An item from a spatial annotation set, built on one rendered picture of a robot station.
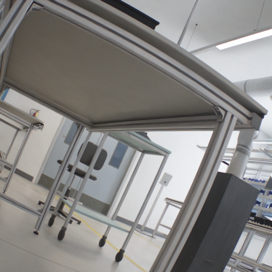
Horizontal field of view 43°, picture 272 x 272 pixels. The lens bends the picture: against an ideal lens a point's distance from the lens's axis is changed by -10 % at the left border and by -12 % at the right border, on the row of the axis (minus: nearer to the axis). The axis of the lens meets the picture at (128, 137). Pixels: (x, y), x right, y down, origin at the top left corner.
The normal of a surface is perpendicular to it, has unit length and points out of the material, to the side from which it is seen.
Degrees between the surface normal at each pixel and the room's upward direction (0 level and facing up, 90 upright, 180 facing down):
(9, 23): 90
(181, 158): 90
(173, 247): 90
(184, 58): 180
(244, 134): 93
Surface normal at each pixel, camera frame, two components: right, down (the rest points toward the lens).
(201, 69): -0.41, 0.90
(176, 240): 0.36, 0.01
